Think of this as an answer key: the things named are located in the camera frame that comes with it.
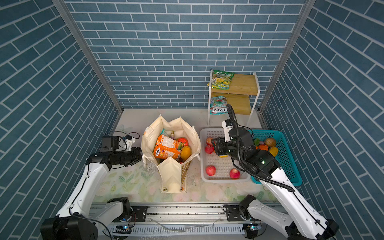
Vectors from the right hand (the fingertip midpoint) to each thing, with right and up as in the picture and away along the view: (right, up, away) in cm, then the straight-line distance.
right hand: (212, 138), depth 66 cm
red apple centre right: (0, -10, +25) cm, 27 cm away
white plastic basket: (+9, -19, +24) cm, 32 cm away
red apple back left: (0, -5, +29) cm, 29 cm away
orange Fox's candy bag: (-24, -6, +15) cm, 29 cm away
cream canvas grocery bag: (-19, -18, +7) cm, 27 cm away
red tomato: (-16, -4, +24) cm, 29 cm away
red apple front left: (0, -20, +16) cm, 25 cm away
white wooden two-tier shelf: (+27, +29, +47) cm, 62 cm away
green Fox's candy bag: (+7, +18, +31) cm, 37 cm away
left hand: (-34, -10, +12) cm, 37 cm away
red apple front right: (+14, -21, +16) cm, 30 cm away
